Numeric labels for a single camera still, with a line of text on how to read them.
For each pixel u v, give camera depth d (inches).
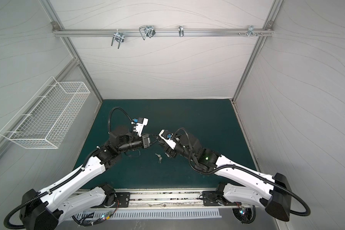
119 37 31.3
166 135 22.2
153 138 26.5
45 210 14.9
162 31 31.1
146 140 25.1
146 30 30.1
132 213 27.6
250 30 30.1
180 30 30.7
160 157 34.8
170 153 23.5
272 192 15.8
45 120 27.0
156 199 29.5
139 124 25.5
